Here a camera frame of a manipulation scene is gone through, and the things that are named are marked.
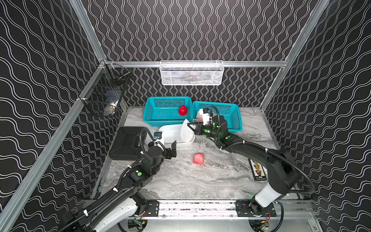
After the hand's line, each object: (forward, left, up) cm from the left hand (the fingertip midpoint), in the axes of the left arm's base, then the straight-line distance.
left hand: (168, 139), depth 75 cm
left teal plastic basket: (+40, +11, -21) cm, 47 cm away
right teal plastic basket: (+40, -42, -19) cm, 61 cm away
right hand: (+10, -9, +1) cm, 14 cm away
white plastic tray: (+20, +2, -22) cm, 30 cm away
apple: (+38, -4, -18) cm, 42 cm away
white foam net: (+6, -10, -2) cm, 11 cm away
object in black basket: (+16, +36, +3) cm, 39 cm away
